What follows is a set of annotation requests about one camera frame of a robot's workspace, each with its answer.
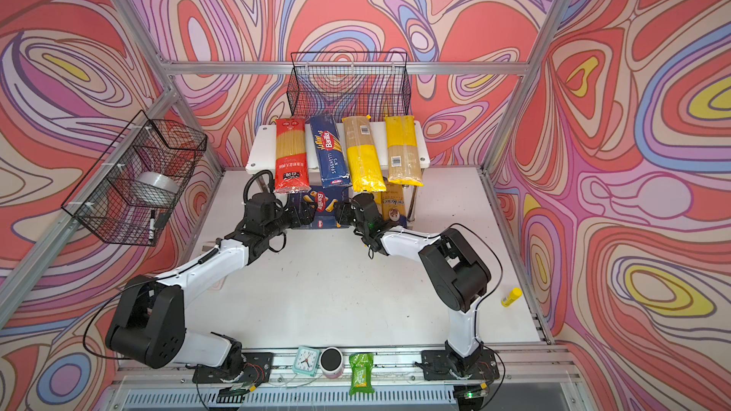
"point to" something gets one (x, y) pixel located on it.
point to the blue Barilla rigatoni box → (325, 201)
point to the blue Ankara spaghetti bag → (392, 204)
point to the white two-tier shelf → (262, 145)
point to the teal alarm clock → (306, 361)
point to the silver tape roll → (159, 181)
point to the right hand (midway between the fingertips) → (339, 210)
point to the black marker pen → (152, 225)
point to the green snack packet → (362, 381)
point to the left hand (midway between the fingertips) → (310, 204)
